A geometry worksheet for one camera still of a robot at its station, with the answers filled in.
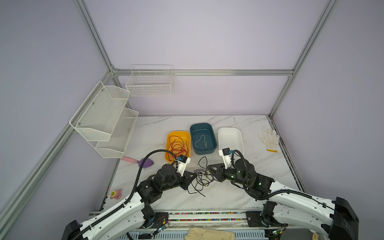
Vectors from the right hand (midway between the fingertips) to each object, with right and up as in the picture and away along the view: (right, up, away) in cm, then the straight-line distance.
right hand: (207, 168), depth 71 cm
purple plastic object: (-36, -3, +22) cm, 42 cm away
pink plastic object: (-49, -1, +25) cm, 55 cm away
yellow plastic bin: (-13, +14, +33) cm, 39 cm away
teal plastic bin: (0, +12, +36) cm, 38 cm away
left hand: (-6, -4, +1) cm, 7 cm away
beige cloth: (-5, -31, -1) cm, 32 cm away
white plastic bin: (+19, +13, +32) cm, 40 cm away
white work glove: (+49, +12, +36) cm, 62 cm away
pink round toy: (-48, -16, +7) cm, 51 cm away
